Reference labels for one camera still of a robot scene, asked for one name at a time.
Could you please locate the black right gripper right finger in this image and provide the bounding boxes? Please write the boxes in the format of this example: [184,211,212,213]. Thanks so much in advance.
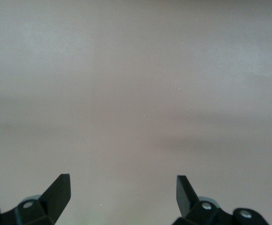
[172,174,270,225]

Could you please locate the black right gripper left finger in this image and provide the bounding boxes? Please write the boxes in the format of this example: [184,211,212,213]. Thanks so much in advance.
[0,173,71,225]

